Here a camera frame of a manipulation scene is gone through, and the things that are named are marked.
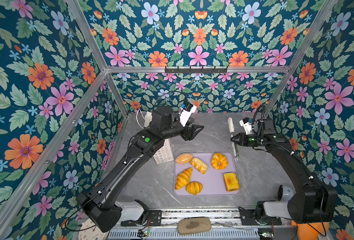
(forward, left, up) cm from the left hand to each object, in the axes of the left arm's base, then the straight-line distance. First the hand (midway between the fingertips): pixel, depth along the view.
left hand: (201, 120), depth 60 cm
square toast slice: (-14, -17, -37) cm, 43 cm away
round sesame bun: (+2, +8, -38) cm, 38 cm away
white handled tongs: (+8, -19, -18) cm, 28 cm away
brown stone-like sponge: (-32, +5, -38) cm, 50 cm away
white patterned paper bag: (+3, +19, -32) cm, 37 cm away
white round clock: (-32, +51, -38) cm, 72 cm away
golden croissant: (-10, +9, -37) cm, 40 cm away
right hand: (+5, -20, -22) cm, 30 cm away
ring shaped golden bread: (+1, -13, -37) cm, 40 cm away
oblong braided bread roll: (-4, -1, -36) cm, 37 cm away
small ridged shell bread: (-16, +3, -37) cm, 40 cm away
